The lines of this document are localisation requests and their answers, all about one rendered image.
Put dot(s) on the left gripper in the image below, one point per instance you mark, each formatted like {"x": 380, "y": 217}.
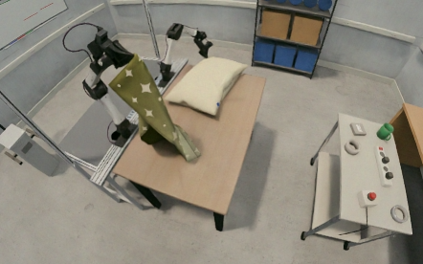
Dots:
{"x": 203, "y": 49}

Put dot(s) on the cream pillow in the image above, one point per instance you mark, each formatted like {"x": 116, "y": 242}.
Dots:
{"x": 206, "y": 84}

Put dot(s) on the grey aluminium extrusion rail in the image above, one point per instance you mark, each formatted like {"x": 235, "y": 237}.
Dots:
{"x": 101, "y": 177}

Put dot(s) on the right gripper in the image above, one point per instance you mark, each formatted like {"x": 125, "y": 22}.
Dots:
{"x": 118, "y": 57}

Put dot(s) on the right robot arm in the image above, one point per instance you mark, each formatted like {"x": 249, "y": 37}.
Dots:
{"x": 100, "y": 93}

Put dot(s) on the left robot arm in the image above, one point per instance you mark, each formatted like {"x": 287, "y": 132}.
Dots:
{"x": 165, "y": 66}

